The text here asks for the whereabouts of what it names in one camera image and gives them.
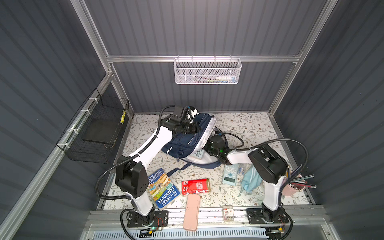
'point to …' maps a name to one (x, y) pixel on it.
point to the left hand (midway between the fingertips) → (201, 128)
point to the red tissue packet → (196, 186)
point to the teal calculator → (230, 173)
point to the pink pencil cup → (295, 183)
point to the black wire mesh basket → (90, 137)
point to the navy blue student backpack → (189, 147)
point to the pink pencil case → (191, 212)
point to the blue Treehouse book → (163, 190)
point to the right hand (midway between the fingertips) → (200, 142)
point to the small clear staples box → (228, 213)
